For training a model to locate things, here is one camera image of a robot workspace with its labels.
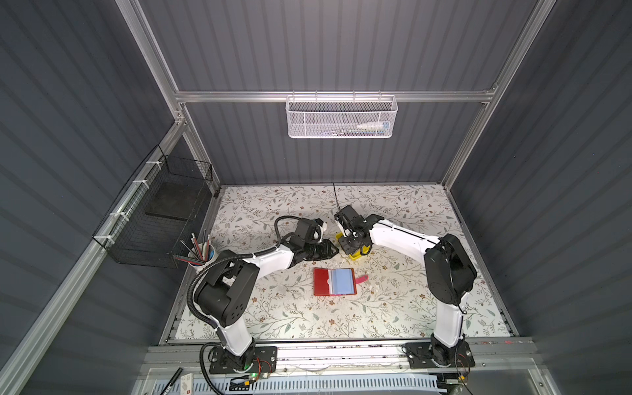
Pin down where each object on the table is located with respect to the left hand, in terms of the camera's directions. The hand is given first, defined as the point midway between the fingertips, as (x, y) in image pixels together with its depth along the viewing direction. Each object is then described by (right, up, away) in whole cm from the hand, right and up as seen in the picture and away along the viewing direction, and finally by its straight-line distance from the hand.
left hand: (340, 254), depth 88 cm
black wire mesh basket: (-58, +16, -14) cm, 61 cm away
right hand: (+4, +3, +5) cm, 8 cm away
